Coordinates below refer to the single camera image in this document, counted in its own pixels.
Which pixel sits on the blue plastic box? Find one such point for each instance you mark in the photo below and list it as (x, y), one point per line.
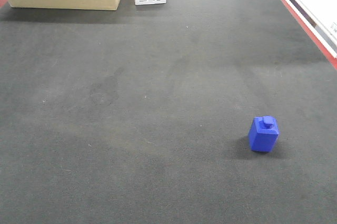
(263, 137)

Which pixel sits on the dark grey belt conveyor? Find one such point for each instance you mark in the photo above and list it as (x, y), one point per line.
(158, 103)

